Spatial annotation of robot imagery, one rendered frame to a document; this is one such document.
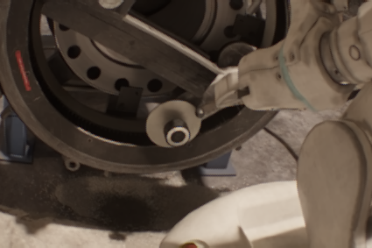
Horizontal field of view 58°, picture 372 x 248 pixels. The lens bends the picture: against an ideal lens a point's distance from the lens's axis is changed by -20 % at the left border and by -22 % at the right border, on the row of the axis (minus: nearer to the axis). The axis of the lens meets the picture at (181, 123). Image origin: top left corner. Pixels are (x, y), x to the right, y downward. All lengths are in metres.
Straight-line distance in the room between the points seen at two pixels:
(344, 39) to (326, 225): 0.30
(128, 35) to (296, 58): 0.45
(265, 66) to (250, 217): 0.44
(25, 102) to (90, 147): 0.19
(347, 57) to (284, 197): 0.54
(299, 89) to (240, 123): 0.55
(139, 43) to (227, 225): 0.36
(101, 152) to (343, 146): 0.55
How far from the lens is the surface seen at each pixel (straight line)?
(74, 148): 0.87
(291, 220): 0.85
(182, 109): 0.84
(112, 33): 0.73
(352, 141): 0.50
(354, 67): 0.31
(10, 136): 1.30
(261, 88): 0.38
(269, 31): 0.90
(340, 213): 0.52
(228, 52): 0.86
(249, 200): 0.77
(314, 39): 0.34
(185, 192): 1.30
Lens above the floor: 0.83
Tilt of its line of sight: 30 degrees down
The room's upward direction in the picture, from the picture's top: 13 degrees clockwise
